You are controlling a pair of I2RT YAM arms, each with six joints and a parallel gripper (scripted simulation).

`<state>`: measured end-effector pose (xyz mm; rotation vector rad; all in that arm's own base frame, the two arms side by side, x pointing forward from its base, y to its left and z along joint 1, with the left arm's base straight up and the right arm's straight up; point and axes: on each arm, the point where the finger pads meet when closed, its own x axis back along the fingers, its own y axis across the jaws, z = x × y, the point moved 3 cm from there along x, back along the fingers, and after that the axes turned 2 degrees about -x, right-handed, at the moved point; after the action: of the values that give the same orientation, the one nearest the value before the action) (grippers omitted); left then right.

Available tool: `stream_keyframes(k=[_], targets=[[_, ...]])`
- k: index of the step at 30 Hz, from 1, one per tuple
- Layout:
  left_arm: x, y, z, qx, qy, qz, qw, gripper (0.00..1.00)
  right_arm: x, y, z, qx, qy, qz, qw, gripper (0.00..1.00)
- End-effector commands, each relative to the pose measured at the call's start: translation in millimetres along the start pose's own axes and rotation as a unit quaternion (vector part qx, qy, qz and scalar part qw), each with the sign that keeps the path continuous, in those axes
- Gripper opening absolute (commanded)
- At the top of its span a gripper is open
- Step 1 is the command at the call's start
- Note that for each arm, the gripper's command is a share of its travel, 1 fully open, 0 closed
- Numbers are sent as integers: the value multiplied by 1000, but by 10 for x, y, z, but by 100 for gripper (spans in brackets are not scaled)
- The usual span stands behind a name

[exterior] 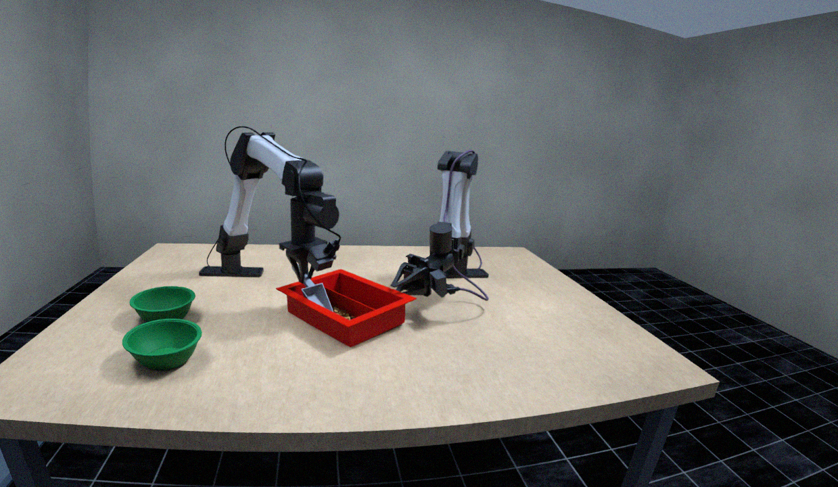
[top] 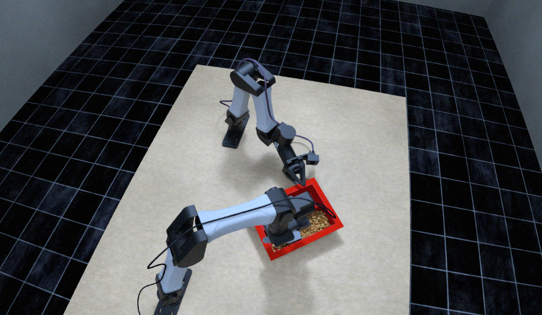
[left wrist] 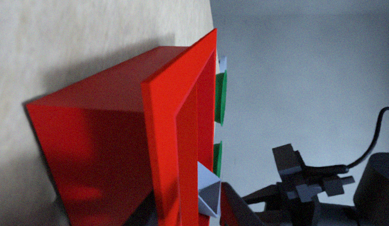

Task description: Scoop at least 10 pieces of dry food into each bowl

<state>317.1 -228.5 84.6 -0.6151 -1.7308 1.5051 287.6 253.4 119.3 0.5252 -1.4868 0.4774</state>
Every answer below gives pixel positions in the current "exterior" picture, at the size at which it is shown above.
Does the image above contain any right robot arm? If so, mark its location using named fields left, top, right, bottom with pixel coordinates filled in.
left=199, top=133, right=340, bottom=277

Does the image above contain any green bowl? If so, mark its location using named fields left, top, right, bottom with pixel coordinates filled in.
left=130, top=286, right=195, bottom=322
left=122, top=319, right=202, bottom=371

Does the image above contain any red divided box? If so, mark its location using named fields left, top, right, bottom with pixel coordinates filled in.
left=276, top=269, right=416, bottom=347

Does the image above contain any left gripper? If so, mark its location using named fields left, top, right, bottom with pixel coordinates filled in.
left=391, top=254, right=456, bottom=297

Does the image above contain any light blue scoop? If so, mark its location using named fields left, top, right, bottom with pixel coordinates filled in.
left=301, top=273, right=333, bottom=312

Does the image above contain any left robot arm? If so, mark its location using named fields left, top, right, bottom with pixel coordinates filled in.
left=429, top=151, right=488, bottom=298

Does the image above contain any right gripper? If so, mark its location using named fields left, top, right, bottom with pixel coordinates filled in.
left=279, top=221, right=340, bottom=283

